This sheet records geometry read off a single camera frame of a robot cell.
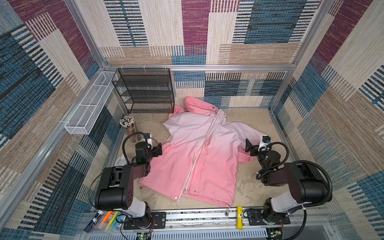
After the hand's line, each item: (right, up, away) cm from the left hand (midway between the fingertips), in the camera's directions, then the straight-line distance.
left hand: (153, 141), depth 94 cm
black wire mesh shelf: (-10, +35, +17) cm, 40 cm away
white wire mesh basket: (-26, +12, -24) cm, 38 cm away
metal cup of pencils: (-14, +12, -4) cm, 19 cm away
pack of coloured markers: (-16, -37, -21) cm, 45 cm away
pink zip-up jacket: (+29, -10, 0) cm, 31 cm away
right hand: (+61, +2, -4) cm, 61 cm away
